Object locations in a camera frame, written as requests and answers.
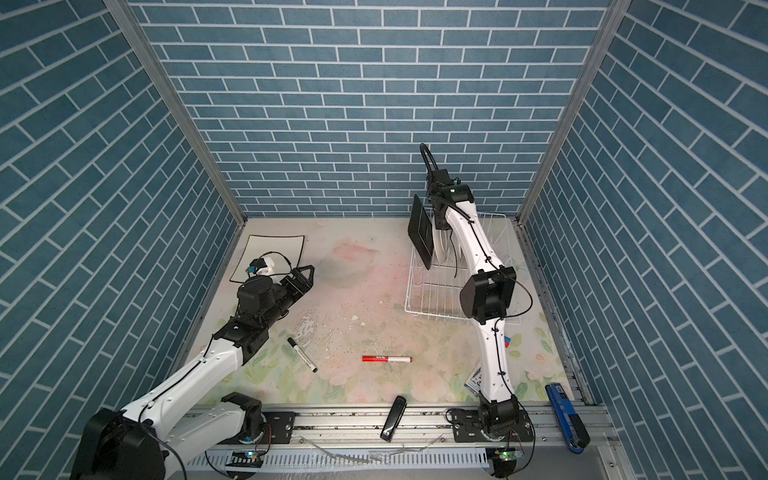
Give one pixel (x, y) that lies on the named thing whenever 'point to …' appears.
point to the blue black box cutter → (572, 424)
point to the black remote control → (396, 411)
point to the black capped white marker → (302, 355)
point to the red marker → (388, 359)
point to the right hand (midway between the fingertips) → (454, 217)
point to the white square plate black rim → (283, 250)
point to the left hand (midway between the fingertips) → (310, 273)
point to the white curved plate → (443, 247)
